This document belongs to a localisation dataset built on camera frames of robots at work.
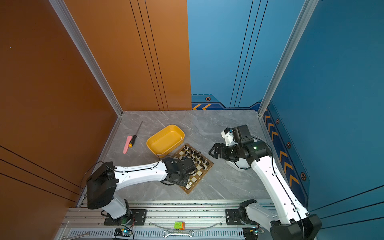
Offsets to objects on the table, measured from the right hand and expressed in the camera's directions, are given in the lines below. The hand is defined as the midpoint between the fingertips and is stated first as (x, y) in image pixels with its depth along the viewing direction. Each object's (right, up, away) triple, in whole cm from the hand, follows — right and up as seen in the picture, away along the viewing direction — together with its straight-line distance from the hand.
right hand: (214, 153), depth 71 cm
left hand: (-15, -17, +11) cm, 25 cm away
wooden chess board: (-5, -10, +18) cm, 21 cm away
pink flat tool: (-56, -2, +28) cm, 63 cm away
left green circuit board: (-43, -37, 0) cm, 57 cm away
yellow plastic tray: (-32, +2, +31) cm, 45 cm away
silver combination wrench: (-23, -37, -2) cm, 43 cm away
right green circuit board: (+18, -38, -1) cm, 42 cm away
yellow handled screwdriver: (-52, +5, +33) cm, 62 cm away
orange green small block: (-16, -33, -2) cm, 37 cm away
